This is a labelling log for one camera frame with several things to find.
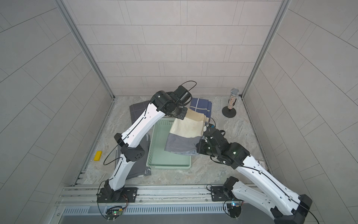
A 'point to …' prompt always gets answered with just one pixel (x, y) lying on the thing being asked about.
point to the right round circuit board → (235, 209)
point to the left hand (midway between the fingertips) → (184, 113)
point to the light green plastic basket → (156, 156)
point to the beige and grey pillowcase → (185, 134)
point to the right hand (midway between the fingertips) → (195, 146)
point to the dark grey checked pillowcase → (137, 109)
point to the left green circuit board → (113, 213)
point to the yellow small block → (98, 156)
